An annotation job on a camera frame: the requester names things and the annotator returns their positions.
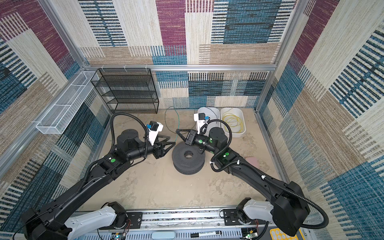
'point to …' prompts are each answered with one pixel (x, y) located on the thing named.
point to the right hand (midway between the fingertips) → (176, 134)
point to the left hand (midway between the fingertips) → (172, 139)
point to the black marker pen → (197, 234)
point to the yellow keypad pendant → (276, 234)
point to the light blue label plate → (163, 235)
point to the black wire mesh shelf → (127, 90)
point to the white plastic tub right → (239, 111)
